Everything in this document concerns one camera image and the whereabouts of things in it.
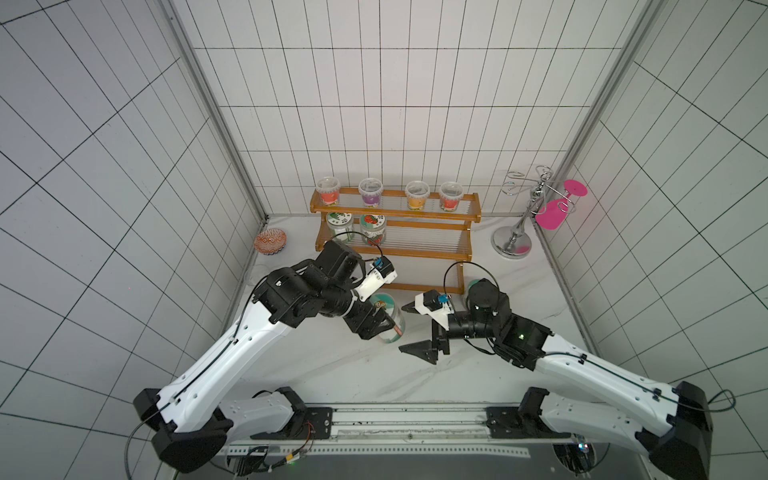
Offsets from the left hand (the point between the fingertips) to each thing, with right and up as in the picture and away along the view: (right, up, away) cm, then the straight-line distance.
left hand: (371, 320), depth 63 cm
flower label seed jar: (+31, +4, +30) cm, 44 cm away
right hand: (+6, -3, 0) cm, 6 cm away
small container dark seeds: (+20, +30, +14) cm, 39 cm away
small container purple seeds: (-1, +31, +16) cm, 35 cm away
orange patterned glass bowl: (-41, +17, +46) cm, 64 cm away
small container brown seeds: (+11, +30, +15) cm, 35 cm away
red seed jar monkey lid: (+5, -3, 0) cm, 6 cm away
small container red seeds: (-12, +31, +16) cm, 37 cm away
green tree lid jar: (-11, +23, +24) cm, 34 cm away
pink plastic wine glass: (+58, +26, +32) cm, 70 cm away
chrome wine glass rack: (+50, +17, +47) cm, 70 cm away
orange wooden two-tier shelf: (+5, +20, +31) cm, 37 cm away
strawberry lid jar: (-1, +21, +22) cm, 30 cm away
